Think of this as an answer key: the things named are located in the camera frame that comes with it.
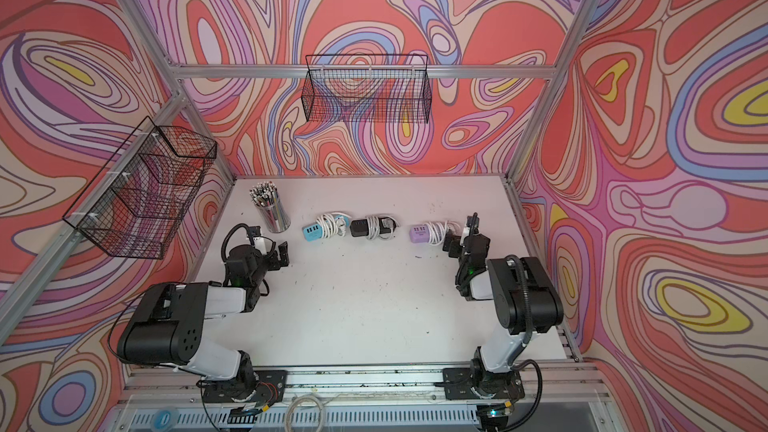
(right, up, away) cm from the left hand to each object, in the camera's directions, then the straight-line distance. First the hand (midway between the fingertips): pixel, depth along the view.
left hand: (275, 244), depth 94 cm
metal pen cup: (-2, +15, -3) cm, 16 cm away
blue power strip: (+16, +5, +5) cm, 18 cm away
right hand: (+61, +2, +3) cm, 62 cm away
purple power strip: (+52, +4, +2) cm, 52 cm away
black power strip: (+27, +5, +4) cm, 28 cm away
